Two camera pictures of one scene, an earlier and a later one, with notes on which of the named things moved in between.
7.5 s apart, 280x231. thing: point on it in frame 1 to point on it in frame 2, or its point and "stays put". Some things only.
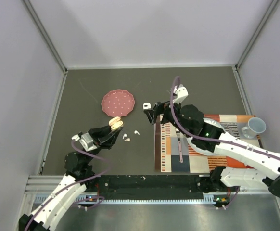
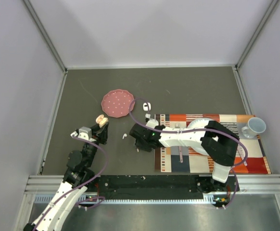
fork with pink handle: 181,155 stays put
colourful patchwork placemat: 174,153 stays put
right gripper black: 164,108 to 138,145
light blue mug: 255,126 stays put
